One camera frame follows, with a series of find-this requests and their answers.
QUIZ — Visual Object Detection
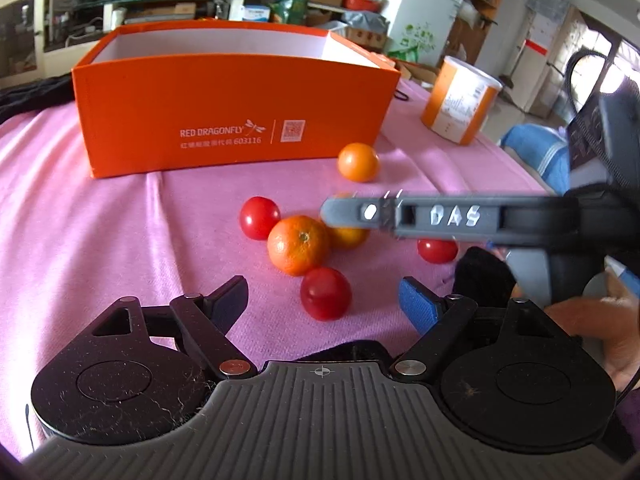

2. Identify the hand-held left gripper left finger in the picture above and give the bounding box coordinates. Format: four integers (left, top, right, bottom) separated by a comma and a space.
90, 275, 258, 378

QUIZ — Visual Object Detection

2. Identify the black cloth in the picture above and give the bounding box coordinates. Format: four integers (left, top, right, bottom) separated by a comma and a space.
0, 75, 76, 126

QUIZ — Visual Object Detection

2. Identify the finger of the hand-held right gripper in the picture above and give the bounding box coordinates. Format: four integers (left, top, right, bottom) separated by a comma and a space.
320, 191, 403, 236

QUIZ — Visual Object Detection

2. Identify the green plastic bag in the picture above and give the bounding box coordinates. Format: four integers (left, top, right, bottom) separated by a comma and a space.
270, 0, 308, 26

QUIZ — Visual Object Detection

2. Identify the black cable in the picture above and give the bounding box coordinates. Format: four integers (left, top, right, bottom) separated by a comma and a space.
565, 50, 633, 126

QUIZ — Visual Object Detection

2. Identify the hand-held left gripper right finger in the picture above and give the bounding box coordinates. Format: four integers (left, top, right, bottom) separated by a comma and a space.
390, 276, 556, 381

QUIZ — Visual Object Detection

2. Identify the orange cardboard box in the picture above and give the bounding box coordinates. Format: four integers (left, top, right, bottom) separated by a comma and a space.
71, 18, 402, 180

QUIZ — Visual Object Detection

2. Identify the dark cloth piece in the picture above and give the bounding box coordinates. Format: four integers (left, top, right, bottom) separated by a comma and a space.
454, 247, 517, 311

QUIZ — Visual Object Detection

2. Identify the pink tablecloth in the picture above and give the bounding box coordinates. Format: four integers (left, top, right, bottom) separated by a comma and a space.
0, 77, 576, 461

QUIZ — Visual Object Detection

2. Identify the grey plastic bag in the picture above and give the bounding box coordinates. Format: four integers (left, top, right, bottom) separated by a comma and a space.
342, 10, 388, 31

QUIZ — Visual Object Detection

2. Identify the white glass door cabinet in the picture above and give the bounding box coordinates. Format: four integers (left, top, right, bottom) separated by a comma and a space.
0, 0, 51, 78

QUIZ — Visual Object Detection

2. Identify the orange mandarin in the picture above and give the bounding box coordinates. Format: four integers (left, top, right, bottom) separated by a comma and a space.
267, 215, 332, 277
325, 192, 372, 251
337, 142, 381, 183

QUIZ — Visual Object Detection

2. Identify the blue cloth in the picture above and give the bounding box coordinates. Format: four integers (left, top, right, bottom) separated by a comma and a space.
500, 125, 571, 193

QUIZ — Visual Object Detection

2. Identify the orange labelled canister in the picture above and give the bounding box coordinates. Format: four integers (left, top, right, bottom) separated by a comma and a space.
420, 56, 503, 145

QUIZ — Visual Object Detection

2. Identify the red tomato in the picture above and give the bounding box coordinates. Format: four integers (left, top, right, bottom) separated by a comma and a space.
239, 196, 282, 241
417, 239, 459, 264
300, 267, 353, 322

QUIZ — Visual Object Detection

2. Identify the person's right hand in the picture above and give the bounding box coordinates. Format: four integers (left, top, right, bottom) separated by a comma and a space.
512, 270, 640, 391

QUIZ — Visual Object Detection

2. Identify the white refrigerator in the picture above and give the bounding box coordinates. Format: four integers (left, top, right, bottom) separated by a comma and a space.
515, 0, 566, 113

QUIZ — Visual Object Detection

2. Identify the labelled cardboard package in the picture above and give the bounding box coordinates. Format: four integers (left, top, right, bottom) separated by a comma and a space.
345, 27, 388, 51

